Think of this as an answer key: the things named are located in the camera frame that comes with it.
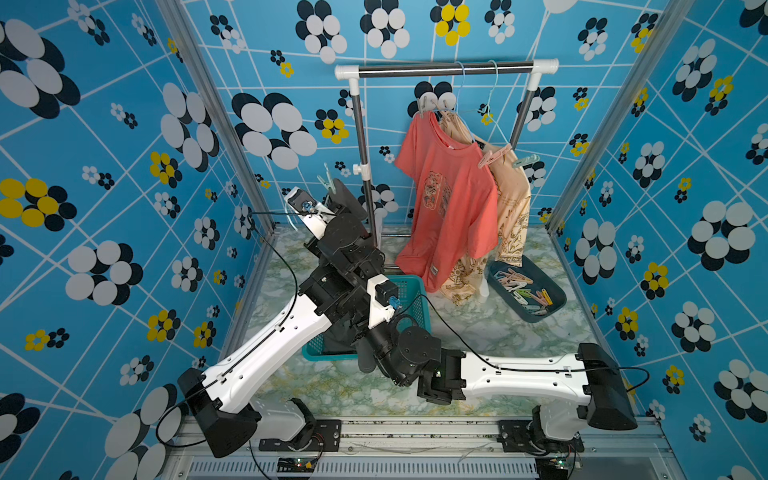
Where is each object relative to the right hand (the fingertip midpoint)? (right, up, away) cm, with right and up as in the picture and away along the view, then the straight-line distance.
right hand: (354, 289), depth 58 cm
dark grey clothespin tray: (+58, -2, +41) cm, 71 cm away
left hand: (-8, +16, 0) cm, 18 cm away
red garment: (+24, +17, +21) cm, 36 cm away
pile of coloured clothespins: (+55, -9, +39) cm, 68 cm away
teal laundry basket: (+14, -7, +37) cm, 41 cm away
